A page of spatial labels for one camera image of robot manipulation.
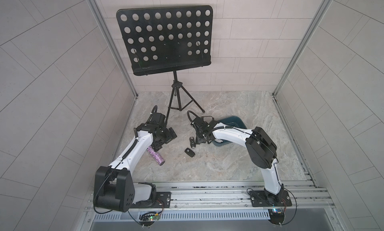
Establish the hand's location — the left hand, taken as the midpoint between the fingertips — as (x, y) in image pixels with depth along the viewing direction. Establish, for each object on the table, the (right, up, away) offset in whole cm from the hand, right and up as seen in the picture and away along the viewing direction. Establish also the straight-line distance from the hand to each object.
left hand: (172, 138), depth 84 cm
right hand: (+17, -2, +9) cm, 19 cm away
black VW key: (+10, -9, +2) cm, 13 cm away
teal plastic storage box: (+38, +8, +14) cm, 42 cm away
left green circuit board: (-4, -31, -19) cm, 37 cm away
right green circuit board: (+51, -33, -16) cm, 63 cm away
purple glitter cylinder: (-7, -11, -2) cm, 13 cm away
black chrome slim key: (+11, -4, +5) cm, 13 cm away
